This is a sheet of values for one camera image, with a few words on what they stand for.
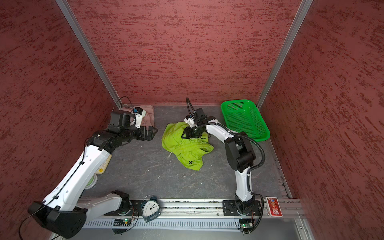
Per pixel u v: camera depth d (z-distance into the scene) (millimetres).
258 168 503
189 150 874
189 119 875
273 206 739
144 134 641
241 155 532
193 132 828
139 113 641
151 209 706
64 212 380
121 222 713
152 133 659
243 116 1132
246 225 699
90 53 877
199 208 756
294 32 799
